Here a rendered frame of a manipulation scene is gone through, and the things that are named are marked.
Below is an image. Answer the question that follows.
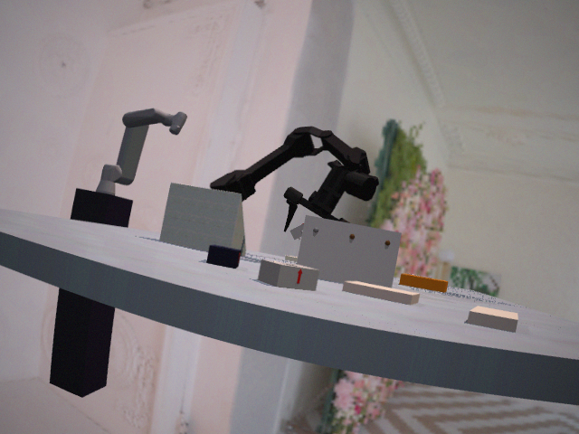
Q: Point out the orange rectangular block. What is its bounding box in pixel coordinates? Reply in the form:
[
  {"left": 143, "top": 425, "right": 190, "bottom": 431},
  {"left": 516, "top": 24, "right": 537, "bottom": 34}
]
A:
[{"left": 399, "top": 273, "right": 448, "bottom": 293}]

